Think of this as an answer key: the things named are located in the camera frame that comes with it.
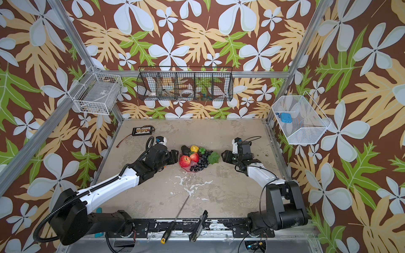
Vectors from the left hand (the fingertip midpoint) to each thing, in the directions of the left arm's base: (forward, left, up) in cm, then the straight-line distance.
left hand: (174, 150), depth 84 cm
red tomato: (-1, -5, -9) cm, 11 cm away
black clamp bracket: (-38, -11, -13) cm, 41 cm away
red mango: (+2, -11, -11) cm, 15 cm away
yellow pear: (+9, -11, -11) cm, 17 cm away
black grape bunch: (-1, -16, -12) cm, 20 cm away
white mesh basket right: (+12, -69, +11) cm, 71 cm away
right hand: (+2, -28, -7) cm, 29 cm away
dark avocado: (+7, -5, -11) cm, 14 cm away
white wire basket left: (+27, +44, +17) cm, 54 cm away
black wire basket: (+40, -4, +15) cm, 43 cm away
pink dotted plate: (0, -10, -14) cm, 17 cm away
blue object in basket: (+16, -62, +10) cm, 65 cm away
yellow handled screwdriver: (-35, 0, -15) cm, 38 cm away
